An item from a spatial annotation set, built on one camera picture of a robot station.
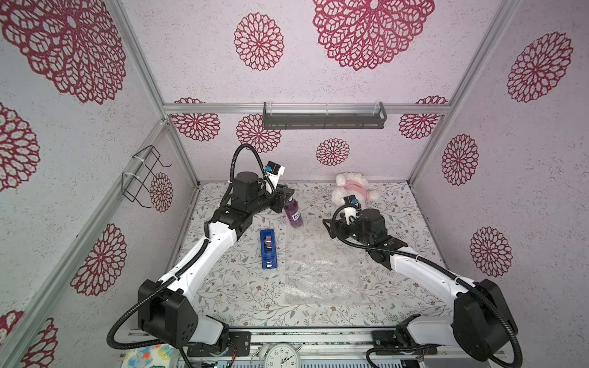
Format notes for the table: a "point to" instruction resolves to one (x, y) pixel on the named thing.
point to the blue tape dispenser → (268, 249)
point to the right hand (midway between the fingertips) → (329, 215)
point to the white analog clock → (283, 356)
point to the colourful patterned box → (161, 356)
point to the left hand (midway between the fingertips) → (289, 190)
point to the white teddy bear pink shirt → (353, 184)
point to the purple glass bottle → (293, 213)
